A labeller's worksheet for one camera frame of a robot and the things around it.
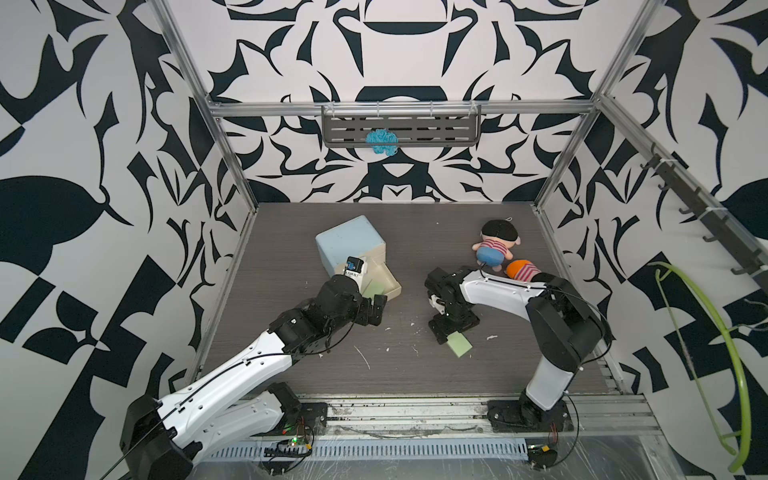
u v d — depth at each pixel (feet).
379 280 3.24
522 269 3.08
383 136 2.96
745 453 1.65
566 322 1.58
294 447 2.37
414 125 3.08
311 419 2.41
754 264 1.67
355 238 2.97
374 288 3.16
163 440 1.24
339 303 1.80
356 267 2.13
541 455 2.33
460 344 2.79
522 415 2.21
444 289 2.25
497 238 3.33
